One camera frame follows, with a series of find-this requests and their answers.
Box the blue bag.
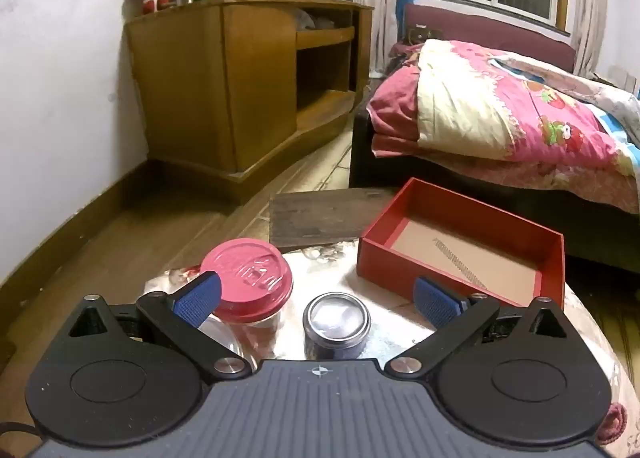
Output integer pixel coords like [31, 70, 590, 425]
[395, 0, 417, 45]

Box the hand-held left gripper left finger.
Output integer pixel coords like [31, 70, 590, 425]
[67, 270, 251, 381]

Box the dark wooden bed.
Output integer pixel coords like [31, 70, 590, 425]
[350, 3, 640, 271]

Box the grey cloth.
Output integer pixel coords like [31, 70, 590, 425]
[295, 8, 336, 32]

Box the blue drink can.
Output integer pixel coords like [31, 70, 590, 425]
[302, 292, 372, 363]

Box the pink printed quilt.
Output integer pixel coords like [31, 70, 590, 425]
[367, 38, 640, 215]

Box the glass jar with red lid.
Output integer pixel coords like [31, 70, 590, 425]
[200, 238, 295, 341]

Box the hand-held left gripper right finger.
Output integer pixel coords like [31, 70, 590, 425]
[382, 275, 568, 381]

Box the wooden cabinet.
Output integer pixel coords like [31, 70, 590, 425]
[125, 0, 375, 190]

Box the floral tablecloth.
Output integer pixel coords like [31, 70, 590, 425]
[142, 243, 630, 445]

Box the red cardboard box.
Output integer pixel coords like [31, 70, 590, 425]
[356, 177, 566, 311]

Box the dark wooden board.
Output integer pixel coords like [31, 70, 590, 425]
[269, 188, 401, 253]

